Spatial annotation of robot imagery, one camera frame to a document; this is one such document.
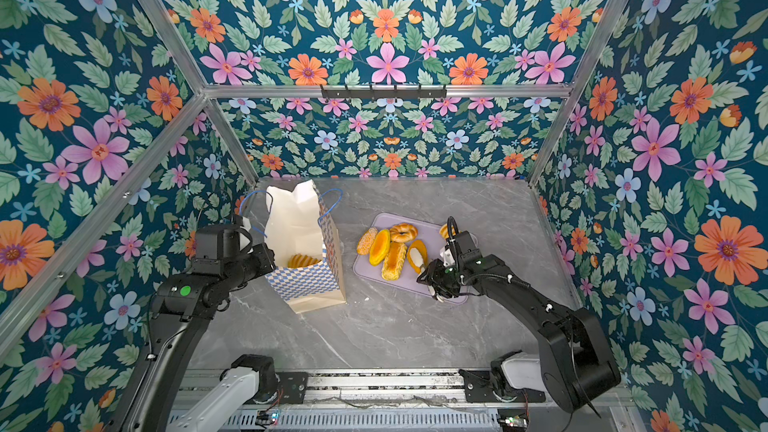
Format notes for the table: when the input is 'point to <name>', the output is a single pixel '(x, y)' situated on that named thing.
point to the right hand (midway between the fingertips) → (420, 280)
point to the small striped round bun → (444, 231)
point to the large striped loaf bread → (298, 260)
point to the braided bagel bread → (403, 232)
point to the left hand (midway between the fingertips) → (276, 245)
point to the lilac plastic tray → (463, 298)
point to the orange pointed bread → (417, 255)
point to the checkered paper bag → (303, 252)
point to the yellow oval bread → (380, 247)
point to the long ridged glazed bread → (393, 261)
